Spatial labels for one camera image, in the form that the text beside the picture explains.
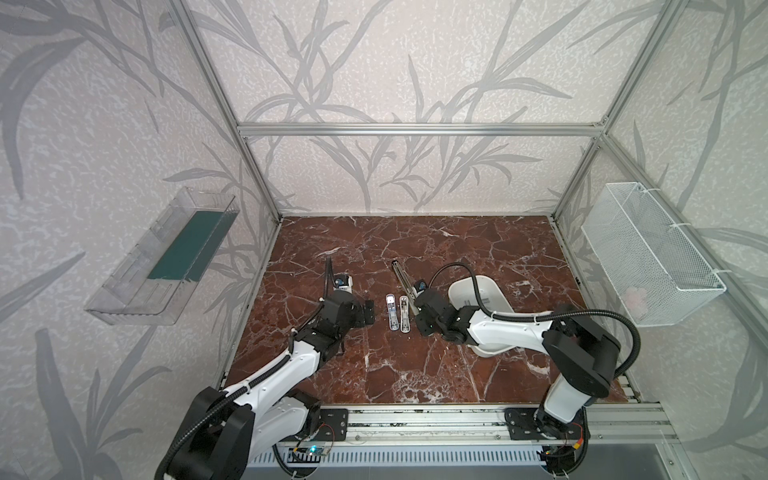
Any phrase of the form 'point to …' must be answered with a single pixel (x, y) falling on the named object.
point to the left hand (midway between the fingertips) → (363, 293)
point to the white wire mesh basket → (659, 274)
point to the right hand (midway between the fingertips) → (421, 304)
